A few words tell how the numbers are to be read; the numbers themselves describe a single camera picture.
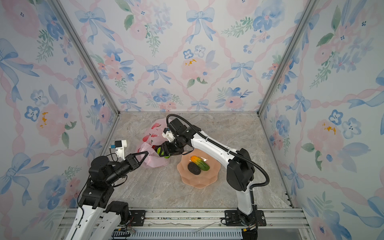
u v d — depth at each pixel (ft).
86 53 2.83
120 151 2.06
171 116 2.15
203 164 2.88
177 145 2.23
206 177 2.84
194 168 2.82
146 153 2.23
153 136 2.73
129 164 1.96
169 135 2.49
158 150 2.46
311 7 2.26
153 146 2.37
